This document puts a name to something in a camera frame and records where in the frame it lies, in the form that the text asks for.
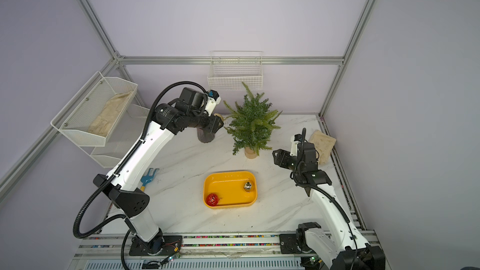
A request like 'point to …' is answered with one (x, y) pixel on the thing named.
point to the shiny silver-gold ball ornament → (247, 185)
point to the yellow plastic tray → (230, 189)
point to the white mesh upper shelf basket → (90, 115)
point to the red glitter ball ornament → (212, 199)
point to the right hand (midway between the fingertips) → (280, 157)
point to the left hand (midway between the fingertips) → (214, 124)
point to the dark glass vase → (204, 137)
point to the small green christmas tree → (253, 120)
